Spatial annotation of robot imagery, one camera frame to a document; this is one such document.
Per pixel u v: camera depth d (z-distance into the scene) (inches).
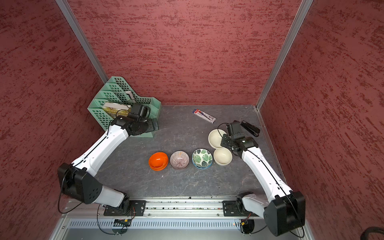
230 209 28.7
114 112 33.7
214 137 33.2
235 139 23.4
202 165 34.1
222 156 35.4
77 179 15.8
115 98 38.1
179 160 34.6
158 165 33.2
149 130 29.1
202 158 35.3
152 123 29.1
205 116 44.6
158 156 33.9
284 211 14.9
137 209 29.0
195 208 29.8
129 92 41.3
